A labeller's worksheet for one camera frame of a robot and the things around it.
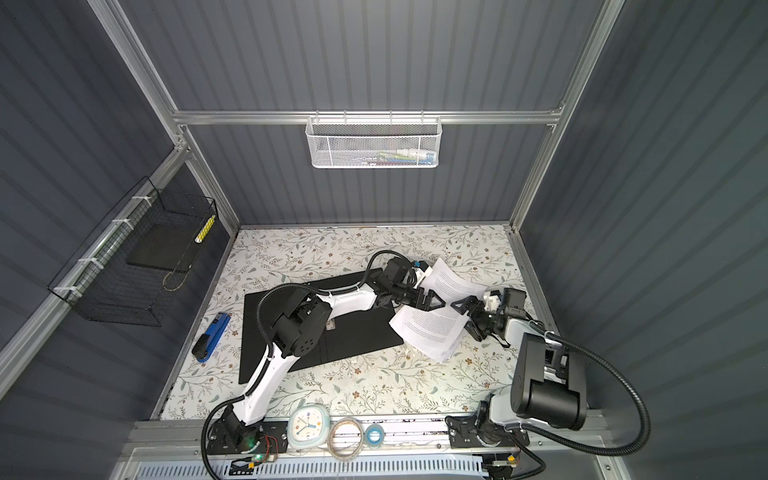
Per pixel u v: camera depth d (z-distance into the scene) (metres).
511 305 0.74
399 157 0.93
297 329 0.61
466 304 0.83
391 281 0.81
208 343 0.87
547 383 0.45
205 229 0.82
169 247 0.77
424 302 0.87
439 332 0.91
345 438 0.75
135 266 0.72
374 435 0.75
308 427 0.72
